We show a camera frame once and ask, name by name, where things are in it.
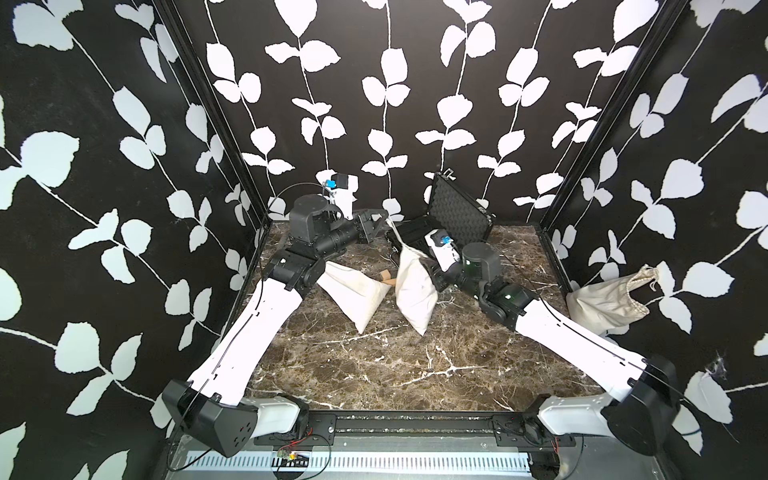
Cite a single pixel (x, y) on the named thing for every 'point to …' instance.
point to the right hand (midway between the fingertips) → (423, 250)
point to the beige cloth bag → (606, 306)
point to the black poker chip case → (451, 207)
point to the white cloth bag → (416, 297)
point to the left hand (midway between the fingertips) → (388, 209)
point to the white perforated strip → (458, 462)
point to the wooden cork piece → (386, 277)
